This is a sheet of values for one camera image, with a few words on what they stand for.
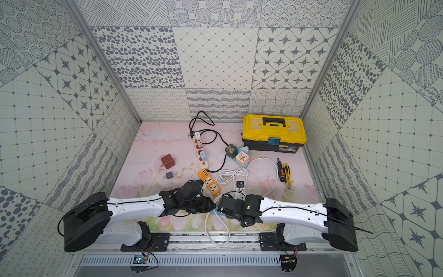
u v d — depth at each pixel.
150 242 0.67
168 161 0.95
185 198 0.65
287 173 0.95
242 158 0.90
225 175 0.93
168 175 0.93
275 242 0.66
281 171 0.94
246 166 0.96
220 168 0.98
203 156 0.95
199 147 1.02
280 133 0.93
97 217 0.42
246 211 0.52
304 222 0.44
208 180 0.90
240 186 0.69
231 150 0.95
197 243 0.75
